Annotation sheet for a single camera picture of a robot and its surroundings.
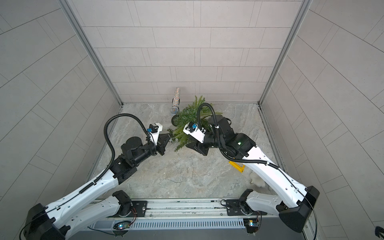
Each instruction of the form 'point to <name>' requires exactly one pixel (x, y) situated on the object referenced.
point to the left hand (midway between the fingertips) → (174, 134)
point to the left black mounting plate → (140, 207)
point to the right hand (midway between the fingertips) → (189, 142)
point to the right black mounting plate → (235, 207)
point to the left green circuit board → (122, 225)
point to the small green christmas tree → (189, 113)
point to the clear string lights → (186, 174)
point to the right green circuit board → (251, 224)
